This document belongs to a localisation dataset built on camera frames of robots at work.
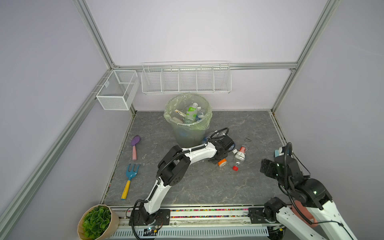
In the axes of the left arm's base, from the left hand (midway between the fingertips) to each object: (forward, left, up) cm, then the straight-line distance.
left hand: (223, 159), depth 92 cm
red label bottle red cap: (-1, -9, +2) cm, 10 cm away
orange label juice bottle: (-3, +1, +2) cm, 4 cm away
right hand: (-13, -18, +18) cm, 28 cm away
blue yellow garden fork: (-5, +57, -3) cm, 58 cm away
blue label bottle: (+12, +10, +6) cm, 17 cm away
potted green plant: (-30, +61, +10) cm, 68 cm away
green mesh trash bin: (+11, +21, +12) cm, 27 cm away
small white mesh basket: (+45, +68, +20) cm, 84 cm away
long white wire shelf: (+47, +20, +28) cm, 58 cm away
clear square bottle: (+21, +25, +21) cm, 39 cm away
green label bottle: (+17, +19, +24) cm, 35 cm away
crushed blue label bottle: (+19, +13, +20) cm, 31 cm away
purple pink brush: (+19, +58, -1) cm, 61 cm away
